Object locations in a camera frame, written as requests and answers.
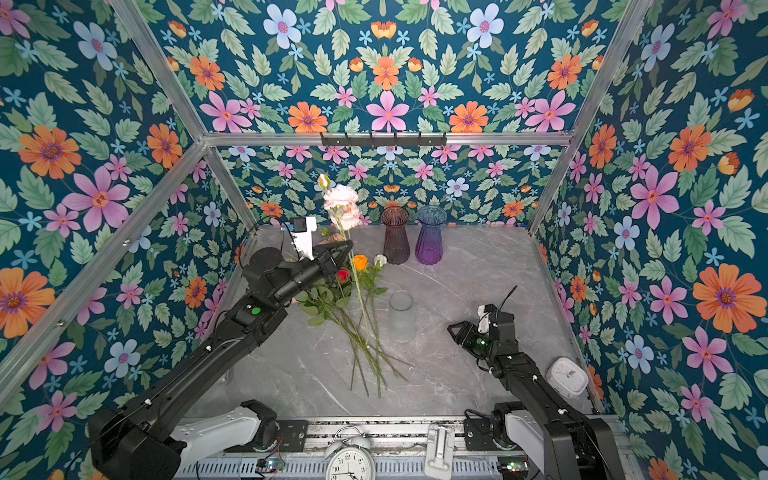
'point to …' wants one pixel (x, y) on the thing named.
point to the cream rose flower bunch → (324, 303)
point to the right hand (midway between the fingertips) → (453, 330)
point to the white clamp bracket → (439, 456)
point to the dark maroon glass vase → (396, 247)
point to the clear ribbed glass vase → (402, 317)
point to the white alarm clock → (349, 457)
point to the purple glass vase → (429, 244)
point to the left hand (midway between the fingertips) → (353, 237)
